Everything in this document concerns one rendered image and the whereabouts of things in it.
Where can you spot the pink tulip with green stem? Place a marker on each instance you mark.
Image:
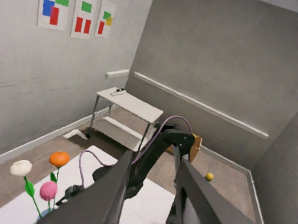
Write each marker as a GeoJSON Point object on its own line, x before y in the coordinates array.
{"type": "Point", "coordinates": [47, 192]}

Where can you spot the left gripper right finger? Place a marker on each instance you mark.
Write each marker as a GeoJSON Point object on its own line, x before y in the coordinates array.
{"type": "Point", "coordinates": [195, 195]}

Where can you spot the blue-grey hollow cylinder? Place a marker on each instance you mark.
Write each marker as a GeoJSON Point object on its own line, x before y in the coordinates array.
{"type": "Point", "coordinates": [43, 213]}

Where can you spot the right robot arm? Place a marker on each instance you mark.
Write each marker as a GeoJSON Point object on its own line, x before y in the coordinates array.
{"type": "Point", "coordinates": [172, 134]}

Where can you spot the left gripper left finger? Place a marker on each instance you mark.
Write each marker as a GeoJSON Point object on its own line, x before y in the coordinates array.
{"type": "Point", "coordinates": [100, 203]}

